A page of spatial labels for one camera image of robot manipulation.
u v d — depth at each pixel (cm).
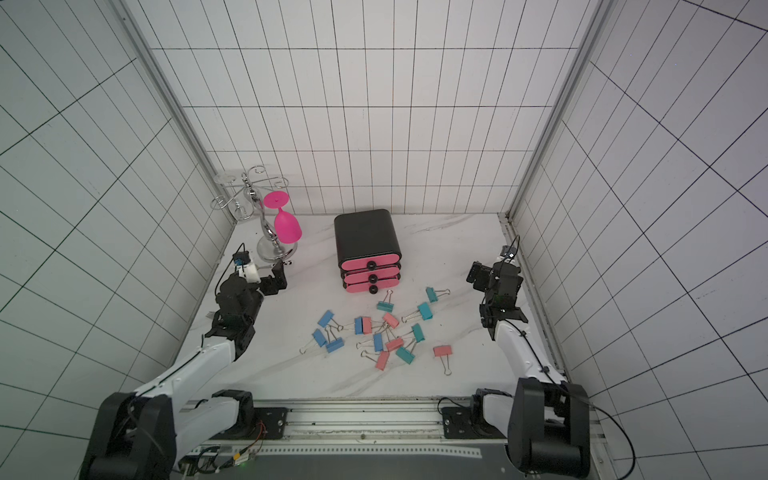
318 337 88
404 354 84
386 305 95
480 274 78
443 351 85
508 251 73
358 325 89
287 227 92
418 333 88
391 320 91
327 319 91
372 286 94
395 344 85
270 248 110
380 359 84
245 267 70
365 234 92
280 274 82
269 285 75
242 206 100
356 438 72
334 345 86
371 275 90
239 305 64
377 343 86
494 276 65
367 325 90
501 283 64
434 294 97
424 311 93
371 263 87
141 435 38
